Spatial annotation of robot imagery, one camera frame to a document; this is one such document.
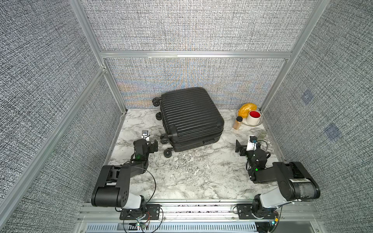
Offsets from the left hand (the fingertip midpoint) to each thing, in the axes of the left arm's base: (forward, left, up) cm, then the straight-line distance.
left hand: (149, 138), depth 93 cm
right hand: (-4, -60, +4) cm, 60 cm away
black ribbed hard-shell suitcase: (+4, -27, +13) cm, 30 cm away
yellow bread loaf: (+24, -69, -2) cm, 73 cm away
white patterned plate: (+18, -69, -6) cm, 71 cm away
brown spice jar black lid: (+12, -60, -3) cm, 62 cm away
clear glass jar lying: (-1, -73, +1) cm, 73 cm away
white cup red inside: (+14, -72, 0) cm, 73 cm away
